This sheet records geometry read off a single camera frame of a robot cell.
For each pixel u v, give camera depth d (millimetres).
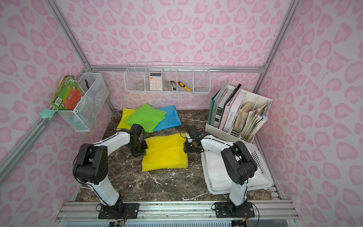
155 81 951
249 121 881
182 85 979
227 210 728
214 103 839
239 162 487
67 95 721
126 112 1150
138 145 801
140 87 965
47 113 625
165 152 927
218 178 792
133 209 731
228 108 823
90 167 484
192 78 1010
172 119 1103
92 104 877
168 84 994
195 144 703
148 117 1097
